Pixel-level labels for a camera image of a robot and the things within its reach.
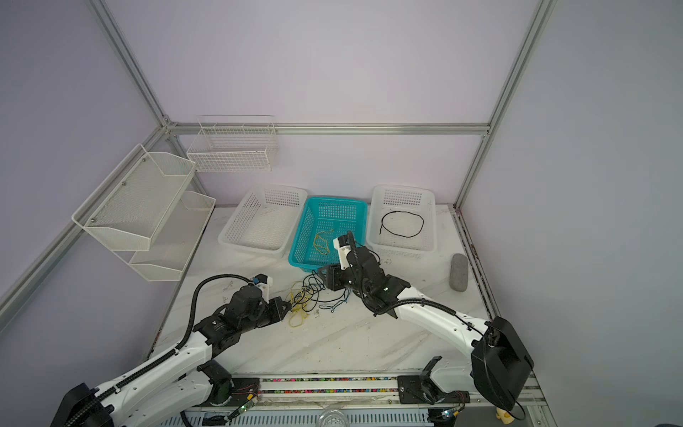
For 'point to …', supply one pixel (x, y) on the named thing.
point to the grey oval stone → (459, 272)
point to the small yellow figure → (504, 416)
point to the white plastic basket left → (264, 220)
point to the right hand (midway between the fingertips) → (323, 266)
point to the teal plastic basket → (323, 220)
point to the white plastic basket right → (401, 221)
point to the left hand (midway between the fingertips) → (290, 307)
